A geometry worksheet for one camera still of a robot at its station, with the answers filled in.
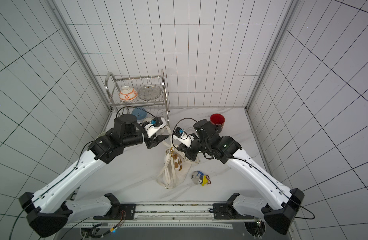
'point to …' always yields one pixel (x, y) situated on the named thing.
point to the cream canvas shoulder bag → (169, 176)
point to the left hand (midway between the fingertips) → (161, 133)
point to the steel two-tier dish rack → (113, 86)
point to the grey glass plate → (149, 92)
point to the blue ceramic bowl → (140, 113)
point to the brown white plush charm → (178, 162)
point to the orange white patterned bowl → (127, 93)
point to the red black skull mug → (217, 120)
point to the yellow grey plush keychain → (198, 178)
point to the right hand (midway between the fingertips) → (174, 148)
